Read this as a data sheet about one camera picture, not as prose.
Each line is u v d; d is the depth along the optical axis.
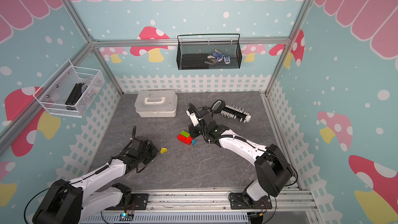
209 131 0.63
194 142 0.92
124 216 0.73
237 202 0.74
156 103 0.98
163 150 0.89
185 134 0.96
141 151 0.70
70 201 0.41
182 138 0.96
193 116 0.75
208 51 0.99
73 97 0.69
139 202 0.75
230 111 1.06
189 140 0.92
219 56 0.89
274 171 0.43
